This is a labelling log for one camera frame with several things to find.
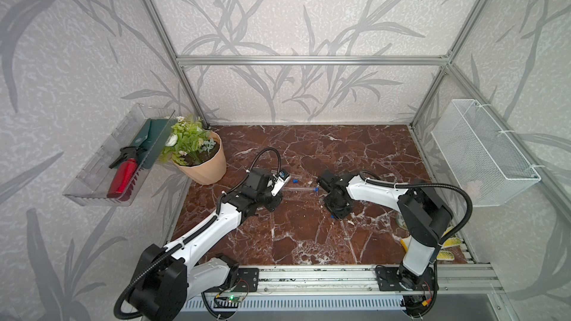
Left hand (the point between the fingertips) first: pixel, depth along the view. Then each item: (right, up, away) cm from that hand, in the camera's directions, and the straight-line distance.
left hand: (279, 191), depth 84 cm
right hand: (+18, -9, +6) cm, 21 cm away
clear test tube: (+7, -1, +12) cm, 14 cm away
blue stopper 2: (+20, -8, -3) cm, 22 cm away
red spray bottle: (-40, +11, -24) cm, 48 cm away
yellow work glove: (+59, -21, -6) cm, 63 cm away
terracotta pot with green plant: (-34, +16, +3) cm, 37 cm away
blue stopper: (+6, +2, +13) cm, 14 cm away
